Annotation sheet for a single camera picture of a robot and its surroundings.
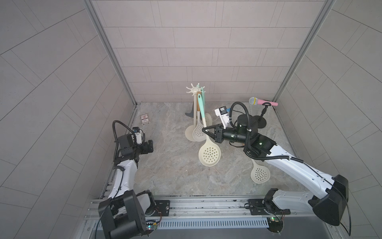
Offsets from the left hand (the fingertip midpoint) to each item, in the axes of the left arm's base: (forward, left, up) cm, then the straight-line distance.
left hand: (145, 139), depth 86 cm
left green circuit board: (-40, -10, -7) cm, 42 cm away
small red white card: (+20, +7, -7) cm, 23 cm away
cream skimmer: (-17, -65, -6) cm, 67 cm away
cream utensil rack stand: (+13, -25, -9) cm, 30 cm away
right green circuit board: (-39, -67, -9) cm, 78 cm away
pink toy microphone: (+19, -65, +14) cm, 69 cm away
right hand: (-9, -33, +22) cm, 41 cm away
